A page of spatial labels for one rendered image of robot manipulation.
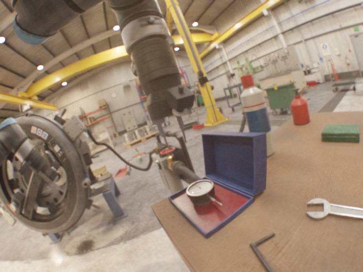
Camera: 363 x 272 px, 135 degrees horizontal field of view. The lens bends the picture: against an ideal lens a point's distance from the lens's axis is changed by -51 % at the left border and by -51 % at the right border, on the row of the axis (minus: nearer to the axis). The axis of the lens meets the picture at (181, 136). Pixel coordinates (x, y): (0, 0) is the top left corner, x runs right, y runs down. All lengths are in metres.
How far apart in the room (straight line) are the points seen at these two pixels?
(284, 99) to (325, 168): 2.66
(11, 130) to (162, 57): 0.58
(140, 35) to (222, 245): 0.35
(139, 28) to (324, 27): 10.27
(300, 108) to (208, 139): 0.42
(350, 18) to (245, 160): 10.11
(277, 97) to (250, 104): 2.64
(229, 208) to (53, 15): 0.43
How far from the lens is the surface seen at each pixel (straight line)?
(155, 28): 0.28
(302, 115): 0.67
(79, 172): 0.89
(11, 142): 0.67
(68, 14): 0.28
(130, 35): 0.29
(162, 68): 0.26
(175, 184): 0.80
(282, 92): 2.98
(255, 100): 0.40
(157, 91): 0.26
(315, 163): 0.40
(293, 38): 11.00
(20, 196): 1.08
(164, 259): 0.88
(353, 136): 0.49
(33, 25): 0.30
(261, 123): 0.41
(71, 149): 0.89
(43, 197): 1.18
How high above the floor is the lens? 0.67
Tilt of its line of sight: 10 degrees down
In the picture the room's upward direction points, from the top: 19 degrees counter-clockwise
